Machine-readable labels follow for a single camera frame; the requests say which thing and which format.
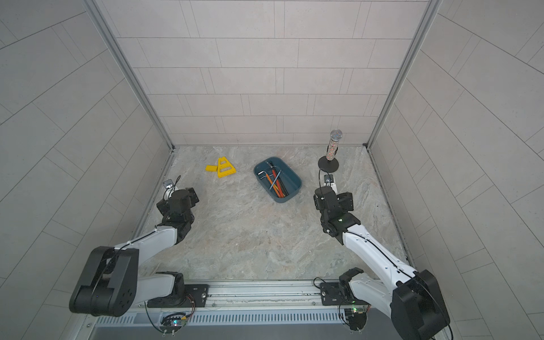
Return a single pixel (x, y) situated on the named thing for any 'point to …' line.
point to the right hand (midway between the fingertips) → (333, 192)
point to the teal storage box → (292, 181)
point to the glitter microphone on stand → (329, 163)
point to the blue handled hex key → (275, 179)
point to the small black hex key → (265, 176)
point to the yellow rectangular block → (210, 168)
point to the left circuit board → (173, 323)
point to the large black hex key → (284, 188)
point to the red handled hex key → (278, 183)
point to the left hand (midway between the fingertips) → (182, 189)
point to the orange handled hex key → (271, 182)
